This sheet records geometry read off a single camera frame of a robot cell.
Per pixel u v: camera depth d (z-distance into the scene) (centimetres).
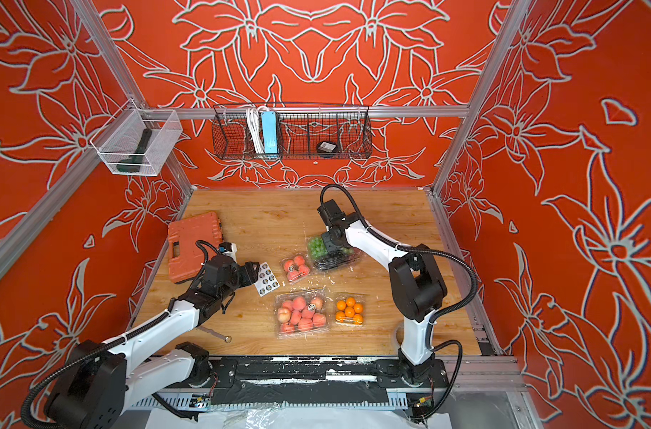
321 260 91
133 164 78
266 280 92
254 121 88
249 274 77
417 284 49
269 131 90
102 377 40
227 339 79
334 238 67
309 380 73
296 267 91
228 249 77
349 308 83
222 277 67
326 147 95
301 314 80
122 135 81
